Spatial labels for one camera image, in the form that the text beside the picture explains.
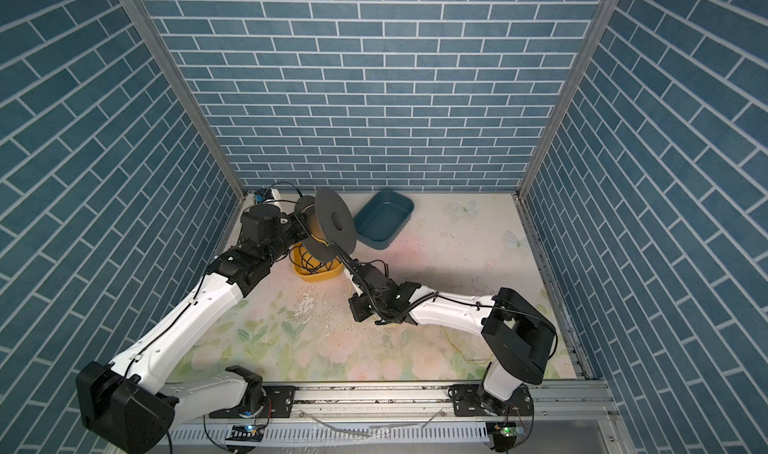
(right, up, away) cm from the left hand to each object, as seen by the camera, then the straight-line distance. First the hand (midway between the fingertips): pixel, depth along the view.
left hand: (309, 213), depth 77 cm
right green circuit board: (+50, -52, -6) cm, 73 cm away
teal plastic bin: (+17, -1, +38) cm, 42 cm away
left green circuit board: (-13, -54, -5) cm, 56 cm away
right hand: (+9, -24, +5) cm, 26 cm away
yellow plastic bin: (-5, -19, +14) cm, 25 cm away
